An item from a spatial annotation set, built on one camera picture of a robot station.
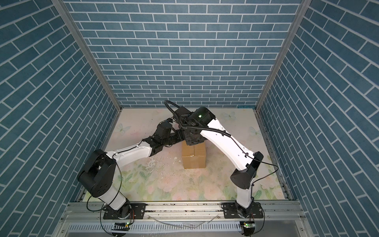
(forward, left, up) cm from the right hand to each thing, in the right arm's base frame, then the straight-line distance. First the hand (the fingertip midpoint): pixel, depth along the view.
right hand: (192, 139), depth 72 cm
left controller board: (-36, +33, -28) cm, 56 cm away
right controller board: (-30, -31, -31) cm, 53 cm away
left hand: (+10, +4, -11) cm, 16 cm away
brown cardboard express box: (-4, -1, -10) cm, 11 cm away
